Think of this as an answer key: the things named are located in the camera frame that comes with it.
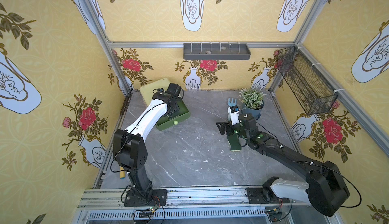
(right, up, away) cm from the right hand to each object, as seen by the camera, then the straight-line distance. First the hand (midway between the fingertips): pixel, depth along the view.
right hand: (223, 122), depth 83 cm
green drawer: (-31, +1, -4) cm, 32 cm away
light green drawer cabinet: (-45, +19, +9) cm, 49 cm away
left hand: (-28, +8, +5) cm, 30 cm away
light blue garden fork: (+11, +10, +26) cm, 30 cm away
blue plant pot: (+24, +5, +14) cm, 28 cm away
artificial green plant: (+20, +14, +8) cm, 26 cm away
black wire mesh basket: (+50, +17, 0) cm, 52 cm away
